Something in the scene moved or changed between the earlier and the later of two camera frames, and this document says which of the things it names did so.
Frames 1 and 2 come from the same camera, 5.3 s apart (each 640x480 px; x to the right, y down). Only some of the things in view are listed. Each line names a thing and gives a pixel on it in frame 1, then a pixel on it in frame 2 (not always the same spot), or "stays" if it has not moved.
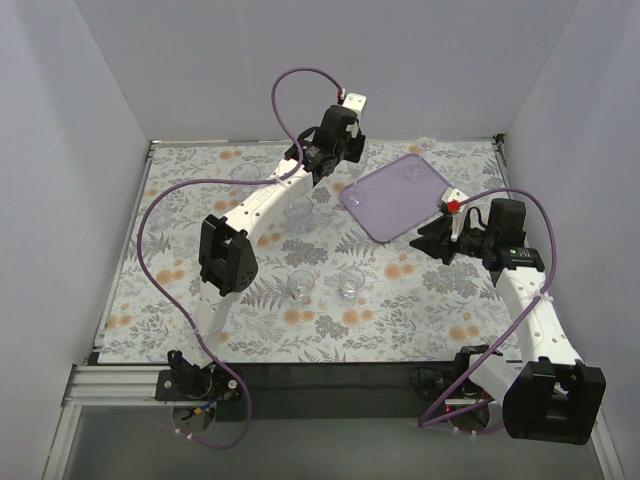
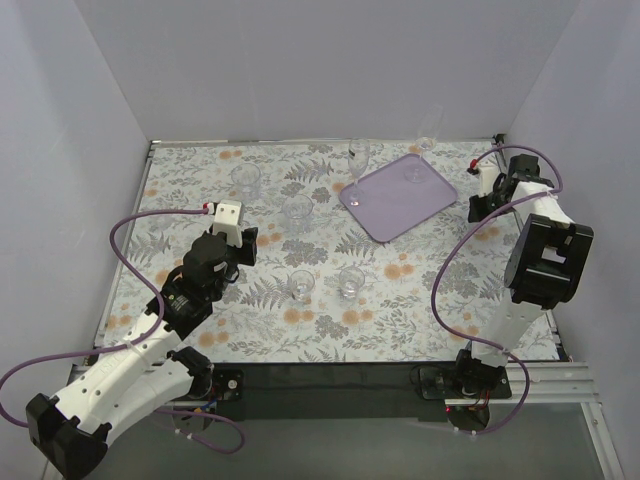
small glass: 301,285 stays
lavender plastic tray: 395,199 stays
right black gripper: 451,243 -> 481,208
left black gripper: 357,142 -> 248,245
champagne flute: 428,121 stays
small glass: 350,279 stays
